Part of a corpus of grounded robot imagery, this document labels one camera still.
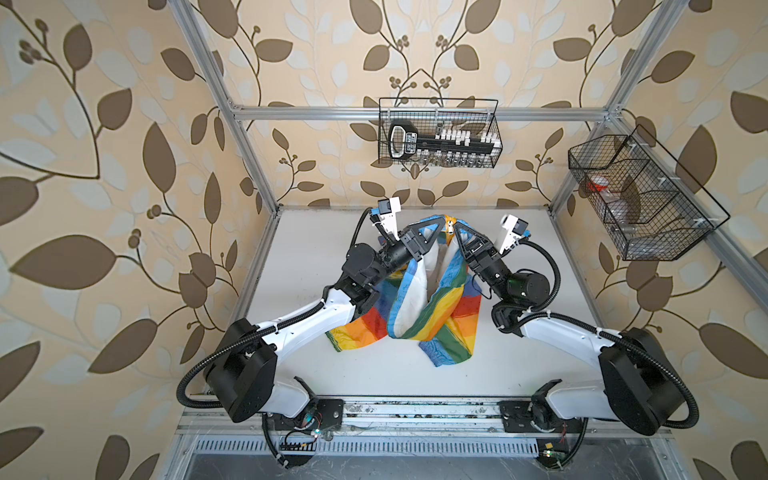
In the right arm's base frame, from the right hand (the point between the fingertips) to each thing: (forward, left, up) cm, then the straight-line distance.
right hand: (456, 230), depth 61 cm
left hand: (0, +2, +2) cm, 3 cm away
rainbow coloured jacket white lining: (-6, +4, -18) cm, 20 cm away
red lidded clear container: (+21, -44, -7) cm, 49 cm away
